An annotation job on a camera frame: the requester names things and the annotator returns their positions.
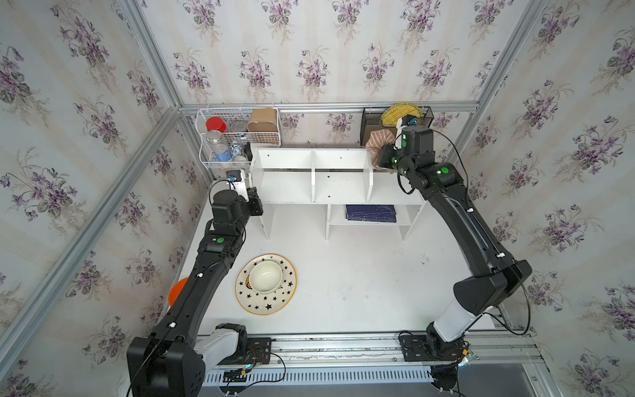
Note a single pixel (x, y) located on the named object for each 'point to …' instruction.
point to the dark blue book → (371, 212)
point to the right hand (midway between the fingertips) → (386, 148)
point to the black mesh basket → (370, 121)
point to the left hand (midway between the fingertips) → (259, 190)
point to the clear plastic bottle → (218, 145)
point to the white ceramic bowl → (265, 276)
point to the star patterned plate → (264, 304)
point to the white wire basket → (226, 135)
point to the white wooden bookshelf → (354, 193)
